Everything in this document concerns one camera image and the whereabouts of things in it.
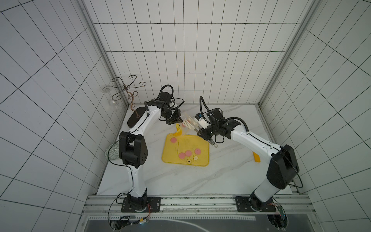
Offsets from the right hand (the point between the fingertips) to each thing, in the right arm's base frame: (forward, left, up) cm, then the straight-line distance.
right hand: (201, 127), depth 86 cm
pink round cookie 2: (-8, +2, -15) cm, 18 cm away
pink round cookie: (-1, +19, -15) cm, 24 cm away
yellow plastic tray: (-8, +7, -15) cm, 18 cm away
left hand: (+2, +12, +2) cm, 13 cm away
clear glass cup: (+10, +57, +8) cm, 59 cm away
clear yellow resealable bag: (0, +12, -1) cm, 12 cm away
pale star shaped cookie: (-13, +3, -15) cm, 20 cm away
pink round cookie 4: (-12, +12, -15) cm, 22 cm away
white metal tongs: (-10, -5, +2) cm, 12 cm away
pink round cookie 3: (-10, +8, -16) cm, 20 cm away
